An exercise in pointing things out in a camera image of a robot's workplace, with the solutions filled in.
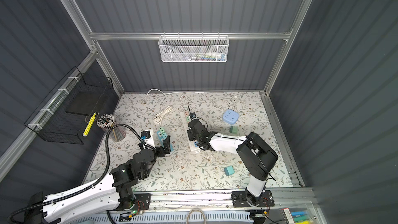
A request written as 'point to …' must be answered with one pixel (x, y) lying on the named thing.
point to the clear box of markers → (297, 215)
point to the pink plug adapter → (186, 113)
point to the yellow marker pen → (89, 124)
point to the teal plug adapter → (164, 136)
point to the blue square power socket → (230, 116)
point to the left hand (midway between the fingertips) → (161, 138)
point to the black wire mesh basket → (66, 115)
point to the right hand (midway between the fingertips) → (193, 128)
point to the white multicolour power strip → (193, 145)
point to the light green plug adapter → (161, 129)
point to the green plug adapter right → (233, 129)
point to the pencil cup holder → (106, 122)
